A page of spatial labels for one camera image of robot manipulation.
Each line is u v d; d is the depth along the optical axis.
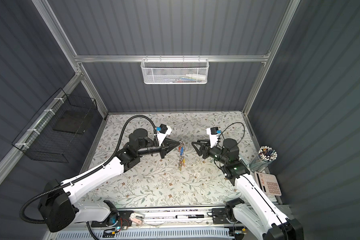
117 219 0.71
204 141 0.75
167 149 0.63
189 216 0.74
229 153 0.56
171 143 0.67
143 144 0.60
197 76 0.86
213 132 0.64
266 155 0.76
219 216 0.74
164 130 0.61
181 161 0.71
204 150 0.65
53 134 0.73
